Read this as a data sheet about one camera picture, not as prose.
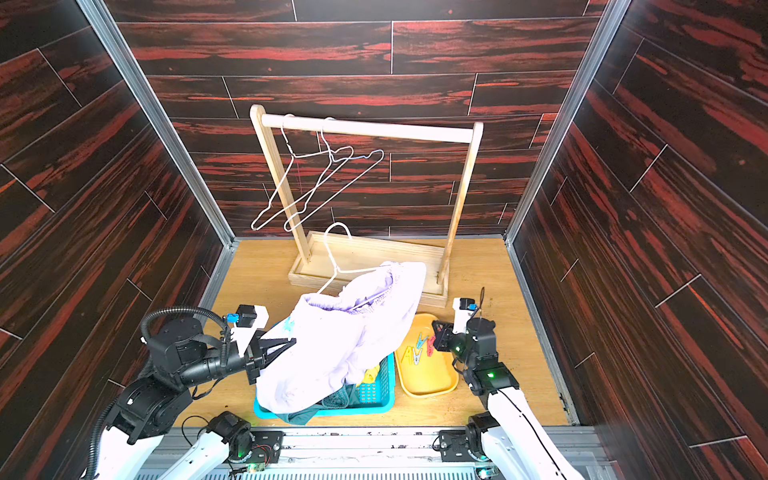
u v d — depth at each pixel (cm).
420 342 91
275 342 56
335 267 55
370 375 79
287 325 57
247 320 49
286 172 76
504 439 60
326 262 114
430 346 91
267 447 73
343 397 74
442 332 71
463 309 71
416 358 87
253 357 51
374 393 83
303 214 77
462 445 73
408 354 89
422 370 87
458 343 70
